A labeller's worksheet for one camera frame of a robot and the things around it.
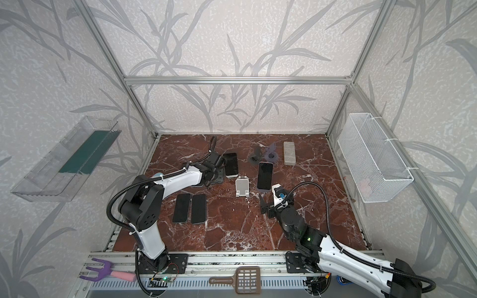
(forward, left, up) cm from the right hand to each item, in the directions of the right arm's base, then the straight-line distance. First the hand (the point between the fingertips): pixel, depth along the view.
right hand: (270, 190), depth 77 cm
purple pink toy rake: (-26, +65, -15) cm, 72 cm away
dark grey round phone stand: (+30, -4, -14) cm, 34 cm away
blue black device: (-30, -26, -15) cm, 43 cm away
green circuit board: (-29, +43, -16) cm, 54 cm away
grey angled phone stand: (+28, +6, -13) cm, 31 cm away
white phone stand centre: (+8, +13, -11) cm, 19 cm away
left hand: (+16, +25, -12) cm, 32 cm away
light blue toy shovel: (+19, +60, -17) cm, 65 cm away
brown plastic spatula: (-29, +10, -16) cm, 35 cm away
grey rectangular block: (+31, -15, -14) cm, 38 cm away
